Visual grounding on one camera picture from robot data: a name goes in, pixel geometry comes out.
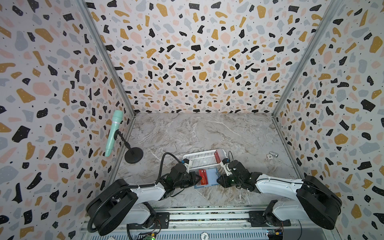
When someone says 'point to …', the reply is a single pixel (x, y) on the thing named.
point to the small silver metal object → (271, 154)
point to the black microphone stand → (133, 156)
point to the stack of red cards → (218, 160)
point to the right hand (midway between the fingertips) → (217, 178)
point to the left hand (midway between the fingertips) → (205, 176)
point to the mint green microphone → (117, 116)
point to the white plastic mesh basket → (209, 159)
